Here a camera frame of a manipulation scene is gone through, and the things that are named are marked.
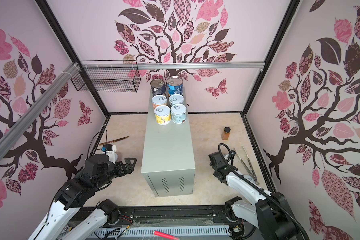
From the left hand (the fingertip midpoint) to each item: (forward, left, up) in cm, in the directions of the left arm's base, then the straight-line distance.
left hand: (129, 164), depth 70 cm
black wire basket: (+55, +16, +13) cm, 59 cm away
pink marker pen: (-26, -15, -20) cm, 36 cm away
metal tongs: (+3, -68, -19) cm, 71 cm away
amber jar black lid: (+28, -55, -13) cm, 63 cm away
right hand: (+9, -50, -16) cm, 53 cm away
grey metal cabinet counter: (-5, -20, +13) cm, 24 cm away
